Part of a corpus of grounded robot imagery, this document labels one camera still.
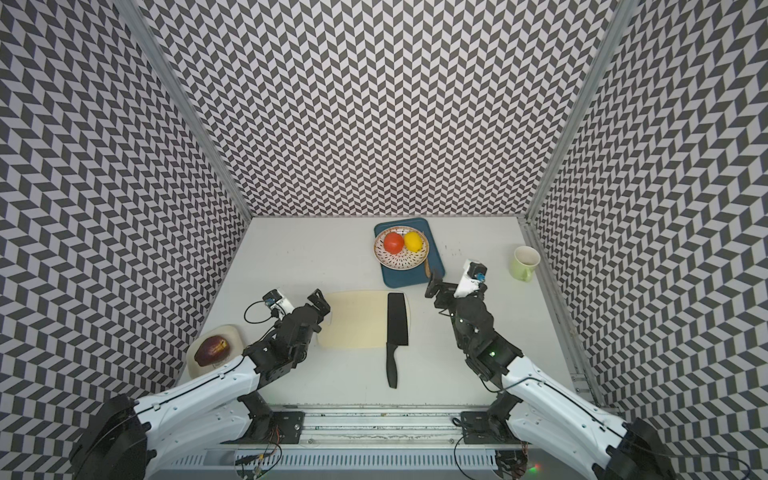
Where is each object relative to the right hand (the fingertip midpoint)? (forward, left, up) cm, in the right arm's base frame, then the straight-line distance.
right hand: (448, 275), depth 76 cm
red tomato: (+26, +15, -17) cm, 34 cm away
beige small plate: (-6, +64, -20) cm, 67 cm away
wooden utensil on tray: (+18, +3, -22) cm, 29 cm away
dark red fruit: (-13, +63, -14) cm, 66 cm away
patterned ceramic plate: (+20, +12, -21) cm, 32 cm away
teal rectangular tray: (+14, +14, -23) cm, 30 cm away
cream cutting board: (-2, +25, -20) cm, 32 cm away
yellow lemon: (+26, +8, -17) cm, 32 cm away
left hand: (-1, +38, -10) cm, 39 cm away
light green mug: (+17, -30, -17) cm, 38 cm away
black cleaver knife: (-6, +14, -22) cm, 26 cm away
